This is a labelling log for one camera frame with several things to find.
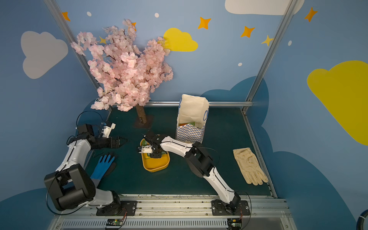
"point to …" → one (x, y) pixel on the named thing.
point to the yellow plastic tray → (154, 164)
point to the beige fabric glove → (249, 166)
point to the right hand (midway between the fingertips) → (156, 149)
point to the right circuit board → (235, 223)
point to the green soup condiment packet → (192, 123)
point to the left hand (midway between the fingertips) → (121, 139)
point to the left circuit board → (114, 222)
